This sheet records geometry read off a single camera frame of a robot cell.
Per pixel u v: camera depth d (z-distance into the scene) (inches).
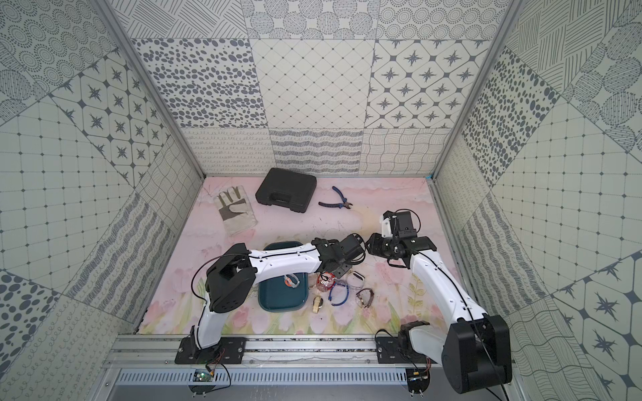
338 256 26.5
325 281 34.0
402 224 25.5
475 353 15.3
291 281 33.7
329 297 32.9
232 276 20.6
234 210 42.4
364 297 32.8
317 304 31.5
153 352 29.4
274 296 32.7
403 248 23.2
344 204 43.5
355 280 34.9
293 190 44.7
